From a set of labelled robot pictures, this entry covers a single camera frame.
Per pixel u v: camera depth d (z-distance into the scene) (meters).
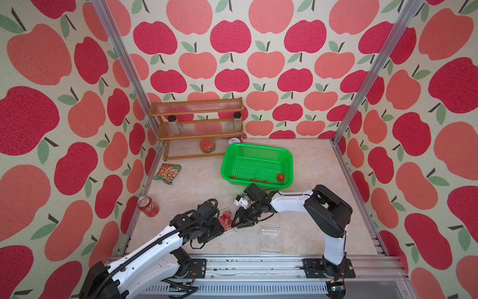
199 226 0.60
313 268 0.73
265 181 0.99
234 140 1.12
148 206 0.82
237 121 1.01
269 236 0.82
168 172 1.03
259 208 0.75
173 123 0.98
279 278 0.74
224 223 0.84
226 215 0.87
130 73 0.88
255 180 0.98
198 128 1.18
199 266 0.75
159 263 0.58
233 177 0.99
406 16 0.71
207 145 1.13
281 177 1.00
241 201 0.86
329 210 0.52
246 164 1.08
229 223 0.83
